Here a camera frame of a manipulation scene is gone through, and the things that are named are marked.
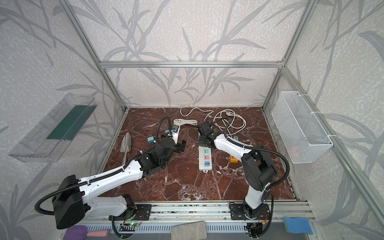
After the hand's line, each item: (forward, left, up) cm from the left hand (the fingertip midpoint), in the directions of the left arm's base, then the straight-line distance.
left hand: (181, 130), depth 78 cm
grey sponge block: (-42, -8, -19) cm, 46 cm away
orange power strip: (-7, -30, -21) cm, 37 cm away
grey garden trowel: (+3, +40, -24) cm, 46 cm away
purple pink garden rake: (-2, +31, -22) cm, 38 cm away
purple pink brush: (-43, +45, -22) cm, 66 cm away
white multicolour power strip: (-5, -13, -20) cm, 25 cm away
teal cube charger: (+6, +23, -22) cm, 32 cm away
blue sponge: (-40, -56, -19) cm, 71 cm away
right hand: (+6, -13, -15) cm, 20 cm away
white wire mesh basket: (-9, -53, +12) cm, 55 cm away
